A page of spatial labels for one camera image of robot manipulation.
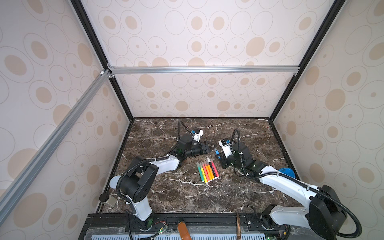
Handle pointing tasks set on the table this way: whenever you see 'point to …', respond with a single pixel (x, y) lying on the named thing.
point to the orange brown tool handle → (183, 231)
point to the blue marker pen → (217, 153)
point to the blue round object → (288, 171)
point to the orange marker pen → (208, 170)
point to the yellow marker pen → (203, 174)
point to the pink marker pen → (214, 167)
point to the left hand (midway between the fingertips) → (219, 147)
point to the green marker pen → (200, 172)
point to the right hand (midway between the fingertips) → (222, 153)
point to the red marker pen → (205, 172)
